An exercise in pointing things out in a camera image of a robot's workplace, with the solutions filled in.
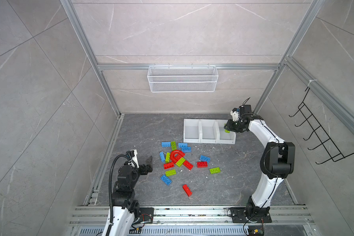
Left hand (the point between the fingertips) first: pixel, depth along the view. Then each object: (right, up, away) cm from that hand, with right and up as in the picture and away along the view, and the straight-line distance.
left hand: (143, 154), depth 79 cm
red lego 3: (+34, -8, +11) cm, 37 cm away
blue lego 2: (+23, +2, +18) cm, 30 cm away
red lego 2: (+25, -9, +11) cm, 29 cm away
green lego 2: (+12, -4, +13) cm, 19 cm away
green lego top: (+16, +2, +21) cm, 26 cm away
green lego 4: (+15, -13, +8) cm, 21 cm away
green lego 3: (+42, -11, +9) cm, 44 cm away
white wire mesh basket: (+22, +49, +21) cm, 58 cm away
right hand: (+52, +16, +17) cm, 57 cm away
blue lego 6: (+12, -16, +6) cm, 21 cm away
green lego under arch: (+20, -7, +11) cm, 24 cm away
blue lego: (+11, +3, +19) cm, 22 cm away
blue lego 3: (+25, -1, +18) cm, 31 cm away
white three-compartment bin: (+41, +12, +28) cm, 51 cm away
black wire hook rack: (+83, +5, -21) cm, 86 cm away
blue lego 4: (+9, -5, +13) cm, 16 cm away
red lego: (+13, -9, +10) cm, 19 cm away
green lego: (+51, +12, +13) cm, 54 cm away
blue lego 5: (+37, -5, +13) cm, 39 cm away
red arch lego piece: (+17, -4, +16) cm, 24 cm away
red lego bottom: (+25, -20, +1) cm, 32 cm away
